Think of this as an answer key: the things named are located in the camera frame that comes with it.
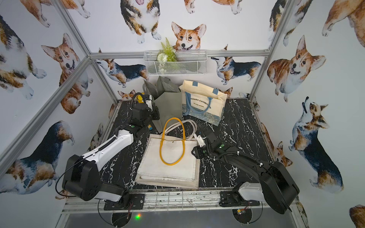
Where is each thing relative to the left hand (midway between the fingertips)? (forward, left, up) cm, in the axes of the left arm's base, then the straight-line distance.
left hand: (159, 104), depth 84 cm
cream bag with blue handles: (+8, -27, -8) cm, 29 cm away
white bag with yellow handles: (-24, -7, -22) cm, 34 cm away
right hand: (-22, -20, -16) cm, 34 cm away
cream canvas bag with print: (-25, -7, -22) cm, 34 cm away
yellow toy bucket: (+20, +19, -15) cm, 32 cm away
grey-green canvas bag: (+3, -5, +1) cm, 6 cm away
